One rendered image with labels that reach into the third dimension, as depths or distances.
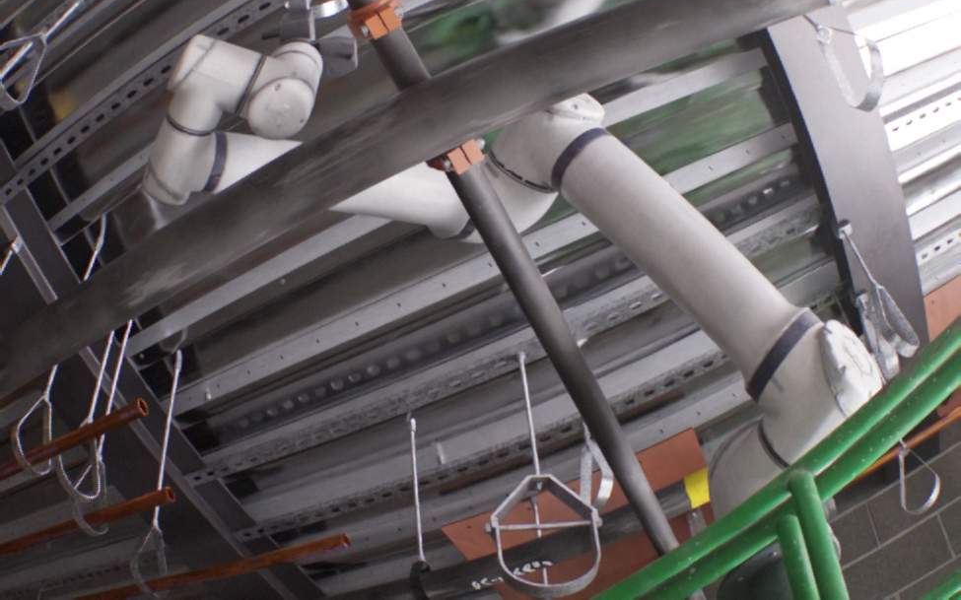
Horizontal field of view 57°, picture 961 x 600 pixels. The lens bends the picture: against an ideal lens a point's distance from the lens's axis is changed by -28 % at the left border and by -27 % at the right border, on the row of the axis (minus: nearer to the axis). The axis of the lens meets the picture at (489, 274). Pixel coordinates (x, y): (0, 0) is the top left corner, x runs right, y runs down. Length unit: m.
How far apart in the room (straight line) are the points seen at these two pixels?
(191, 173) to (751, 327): 0.77
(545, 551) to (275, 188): 1.06
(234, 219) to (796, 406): 0.76
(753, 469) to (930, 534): 1.33
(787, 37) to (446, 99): 0.92
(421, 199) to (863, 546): 1.64
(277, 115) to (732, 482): 0.78
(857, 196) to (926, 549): 1.04
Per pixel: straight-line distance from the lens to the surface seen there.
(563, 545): 2.13
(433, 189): 1.63
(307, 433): 2.58
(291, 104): 1.36
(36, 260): 2.50
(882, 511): 2.83
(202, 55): 1.38
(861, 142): 2.17
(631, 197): 1.57
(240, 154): 1.47
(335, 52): 1.51
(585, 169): 1.60
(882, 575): 2.69
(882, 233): 2.31
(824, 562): 1.15
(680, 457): 2.74
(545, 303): 1.51
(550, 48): 1.26
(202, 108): 1.39
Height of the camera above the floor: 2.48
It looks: 58 degrees up
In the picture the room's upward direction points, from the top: 7 degrees counter-clockwise
